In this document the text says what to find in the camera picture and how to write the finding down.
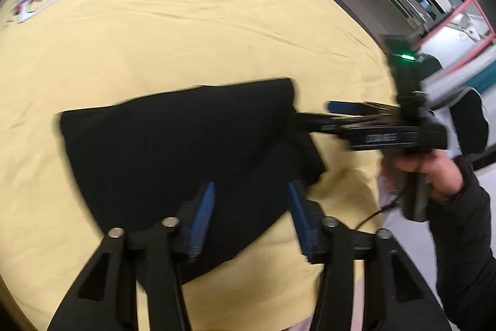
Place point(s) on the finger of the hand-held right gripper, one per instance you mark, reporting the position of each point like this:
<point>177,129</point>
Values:
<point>345,107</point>
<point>314,118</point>

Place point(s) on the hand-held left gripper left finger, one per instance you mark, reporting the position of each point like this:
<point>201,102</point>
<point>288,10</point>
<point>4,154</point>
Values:
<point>201,222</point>

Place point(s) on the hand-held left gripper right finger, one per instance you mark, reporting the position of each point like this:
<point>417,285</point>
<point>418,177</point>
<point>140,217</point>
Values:
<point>304,222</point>

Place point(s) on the black pants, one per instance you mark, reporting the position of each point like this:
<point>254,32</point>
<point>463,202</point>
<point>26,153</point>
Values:
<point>174,141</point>

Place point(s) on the person's right forearm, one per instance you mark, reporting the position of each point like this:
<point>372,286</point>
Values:
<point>465,238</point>

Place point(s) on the person's right hand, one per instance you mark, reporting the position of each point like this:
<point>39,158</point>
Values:
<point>441,176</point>

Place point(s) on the dark shoe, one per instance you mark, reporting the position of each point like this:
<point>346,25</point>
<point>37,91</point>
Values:
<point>471,121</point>

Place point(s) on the yellow printed blanket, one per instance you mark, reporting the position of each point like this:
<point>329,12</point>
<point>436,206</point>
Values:
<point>155,24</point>

